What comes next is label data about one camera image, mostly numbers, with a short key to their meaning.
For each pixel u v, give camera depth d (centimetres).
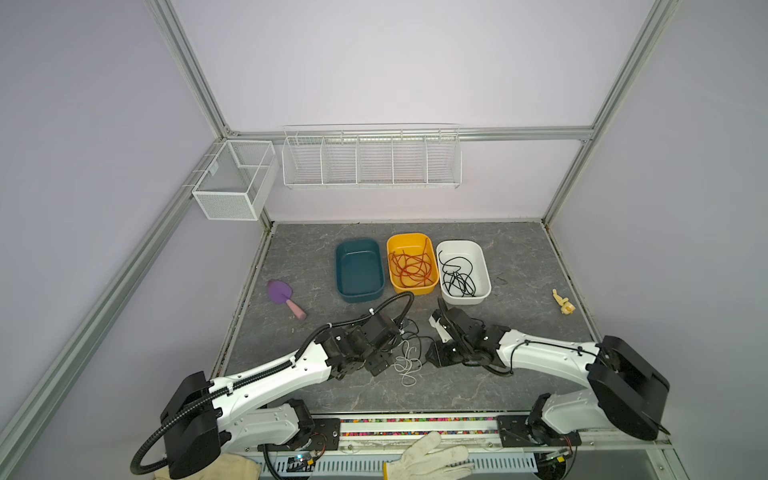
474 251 106
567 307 94
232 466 70
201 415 39
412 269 106
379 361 70
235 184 102
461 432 75
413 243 113
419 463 70
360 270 107
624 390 43
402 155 99
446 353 75
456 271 104
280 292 102
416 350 85
